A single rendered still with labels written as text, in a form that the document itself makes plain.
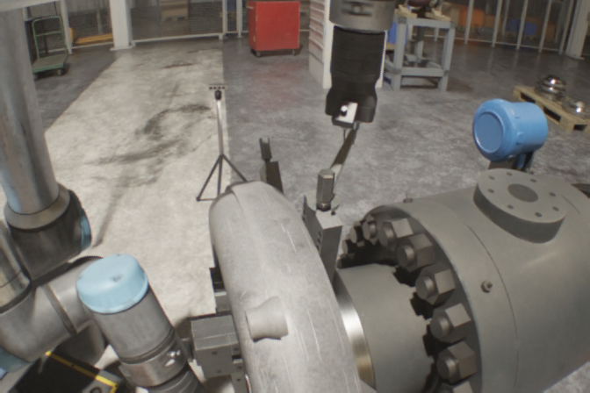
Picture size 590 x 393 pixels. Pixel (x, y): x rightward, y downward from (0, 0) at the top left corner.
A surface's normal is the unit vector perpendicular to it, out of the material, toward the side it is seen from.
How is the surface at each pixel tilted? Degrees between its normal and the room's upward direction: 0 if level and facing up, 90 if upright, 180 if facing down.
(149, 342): 66
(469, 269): 20
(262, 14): 90
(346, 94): 90
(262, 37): 90
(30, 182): 100
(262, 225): 2
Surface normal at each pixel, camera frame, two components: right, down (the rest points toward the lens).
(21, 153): 0.72, 0.50
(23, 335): 0.72, 0.00
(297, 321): 0.13, -0.60
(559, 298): 0.22, -0.29
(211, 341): 0.02, -0.88
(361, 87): -0.32, 0.64
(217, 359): 0.30, 0.47
